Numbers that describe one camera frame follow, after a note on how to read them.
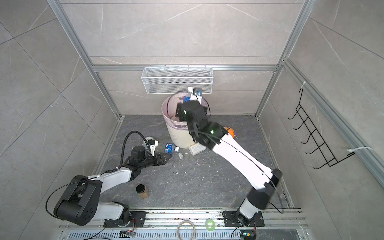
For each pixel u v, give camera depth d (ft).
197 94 1.75
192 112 1.44
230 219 2.40
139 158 2.33
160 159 2.56
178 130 2.69
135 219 2.40
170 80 3.30
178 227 2.30
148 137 3.07
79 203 1.40
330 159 1.91
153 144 2.67
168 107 3.05
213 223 2.39
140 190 2.49
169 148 3.11
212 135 1.47
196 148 3.11
